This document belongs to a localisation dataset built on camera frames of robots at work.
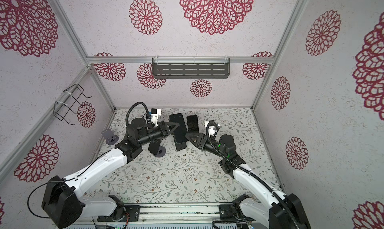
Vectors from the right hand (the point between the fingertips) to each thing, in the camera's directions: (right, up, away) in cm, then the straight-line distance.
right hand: (188, 135), depth 68 cm
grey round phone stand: (-51, -5, +29) cm, 59 cm away
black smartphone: (+2, +5, +37) cm, 37 cm away
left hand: (-5, +4, +3) cm, 7 cm away
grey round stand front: (-17, -13, +26) cm, 34 cm away
